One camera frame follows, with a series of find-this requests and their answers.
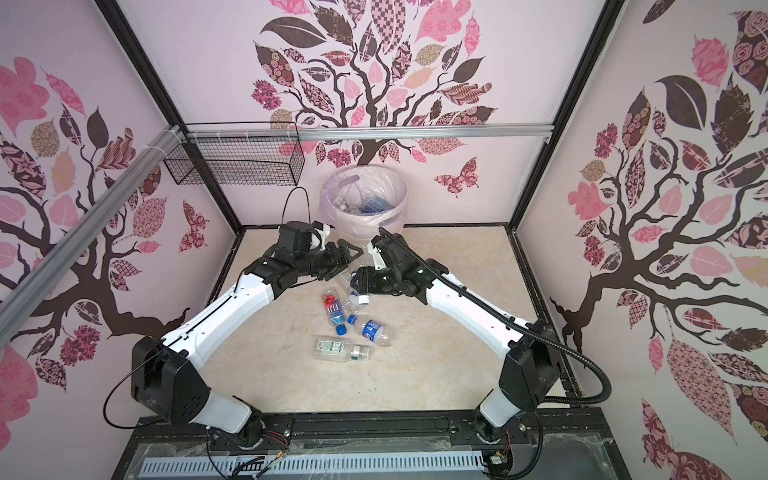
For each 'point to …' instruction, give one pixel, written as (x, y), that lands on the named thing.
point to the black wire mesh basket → (239, 153)
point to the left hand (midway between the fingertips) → (357, 261)
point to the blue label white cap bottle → (355, 301)
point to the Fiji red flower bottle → (336, 310)
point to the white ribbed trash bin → (370, 246)
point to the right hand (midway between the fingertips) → (358, 279)
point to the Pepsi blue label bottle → (372, 331)
